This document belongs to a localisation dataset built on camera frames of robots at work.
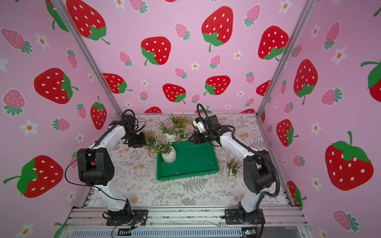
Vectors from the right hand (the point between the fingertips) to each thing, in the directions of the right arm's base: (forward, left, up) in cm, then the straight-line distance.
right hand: (189, 140), depth 85 cm
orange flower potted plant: (+1, +25, -8) cm, 27 cm away
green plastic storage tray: (-5, -2, -14) cm, 15 cm away
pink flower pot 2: (-13, -25, -8) cm, 29 cm away
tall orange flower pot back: (+17, +8, -5) cm, 19 cm away
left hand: (0, +28, -7) cm, 29 cm away
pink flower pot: (-4, +13, -9) cm, 16 cm away
